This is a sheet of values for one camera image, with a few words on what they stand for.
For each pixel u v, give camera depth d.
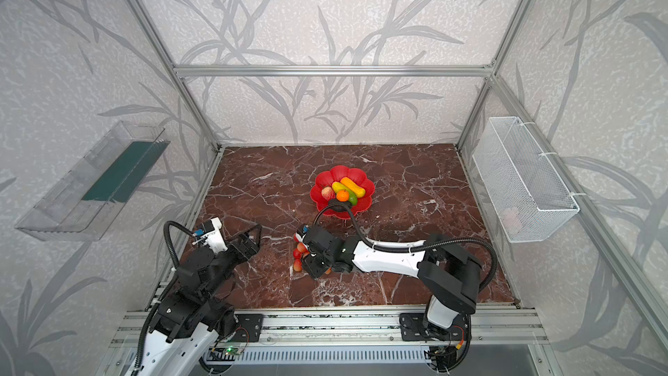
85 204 0.64
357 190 1.02
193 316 0.52
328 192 1.00
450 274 0.44
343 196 0.94
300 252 0.85
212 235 0.65
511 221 0.72
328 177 1.05
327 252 0.63
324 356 0.77
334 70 0.94
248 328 0.73
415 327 0.72
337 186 1.02
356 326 0.75
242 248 0.65
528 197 0.61
